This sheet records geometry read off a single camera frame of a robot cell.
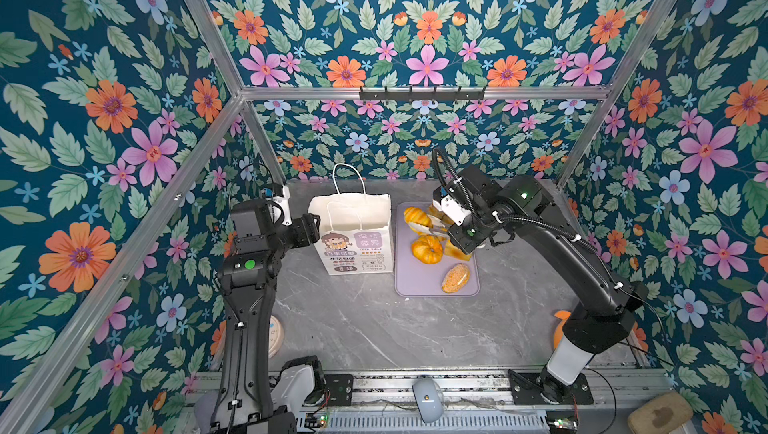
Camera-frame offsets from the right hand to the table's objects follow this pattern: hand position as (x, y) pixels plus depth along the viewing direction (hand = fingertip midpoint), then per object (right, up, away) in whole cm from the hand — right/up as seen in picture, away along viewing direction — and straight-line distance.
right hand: (457, 235), depth 69 cm
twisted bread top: (-6, +6, -4) cm, 10 cm away
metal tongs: (-4, +1, +8) cm, 9 cm away
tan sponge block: (+47, -42, -1) cm, 63 cm away
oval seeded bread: (+3, -15, +19) cm, 24 cm away
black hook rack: (-7, +42, +24) cm, 49 cm away
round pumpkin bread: (-5, -7, +27) cm, 28 cm away
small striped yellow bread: (-9, +3, +7) cm, 12 cm away
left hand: (-35, +6, 0) cm, 36 cm away
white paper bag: (-25, -1, +7) cm, 26 cm away
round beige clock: (-47, -29, +10) cm, 56 cm away
